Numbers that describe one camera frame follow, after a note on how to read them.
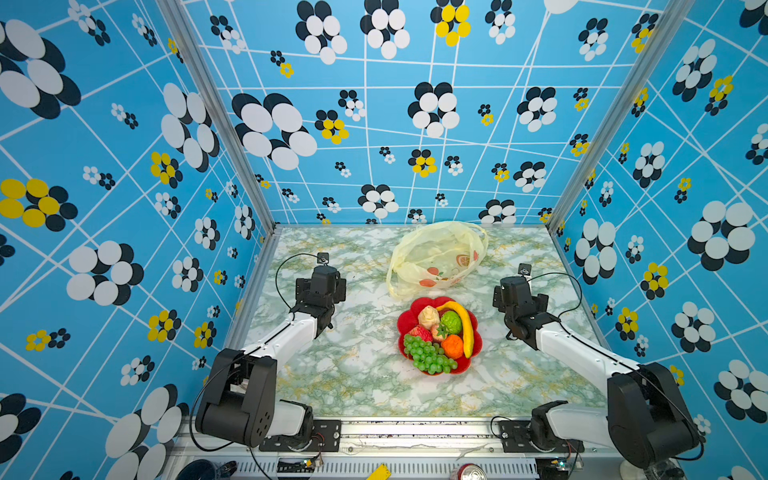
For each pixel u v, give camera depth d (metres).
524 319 0.65
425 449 0.72
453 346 0.83
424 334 0.85
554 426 0.62
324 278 0.68
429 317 0.87
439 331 0.84
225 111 0.87
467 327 0.85
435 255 1.12
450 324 0.87
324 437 0.73
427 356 0.77
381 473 0.68
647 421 0.41
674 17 0.68
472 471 0.60
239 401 0.42
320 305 0.68
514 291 0.68
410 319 0.91
